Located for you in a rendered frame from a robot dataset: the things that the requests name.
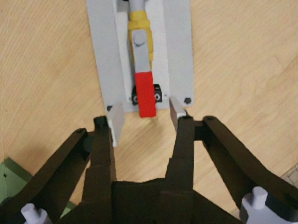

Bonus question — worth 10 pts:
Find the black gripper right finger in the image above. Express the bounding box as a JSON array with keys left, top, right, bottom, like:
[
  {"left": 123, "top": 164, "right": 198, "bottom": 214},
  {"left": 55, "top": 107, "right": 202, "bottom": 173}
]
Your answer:
[{"left": 154, "top": 96, "right": 298, "bottom": 224}]

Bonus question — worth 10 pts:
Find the ball valve with red handle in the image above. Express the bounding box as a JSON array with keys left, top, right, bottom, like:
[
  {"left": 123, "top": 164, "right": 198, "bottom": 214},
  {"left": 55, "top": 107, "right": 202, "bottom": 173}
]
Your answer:
[{"left": 112, "top": 0, "right": 170, "bottom": 118}]

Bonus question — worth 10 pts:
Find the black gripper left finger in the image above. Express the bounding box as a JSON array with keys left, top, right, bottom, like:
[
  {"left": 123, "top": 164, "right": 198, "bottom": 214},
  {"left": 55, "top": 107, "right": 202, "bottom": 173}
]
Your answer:
[{"left": 0, "top": 101, "right": 125, "bottom": 224}]

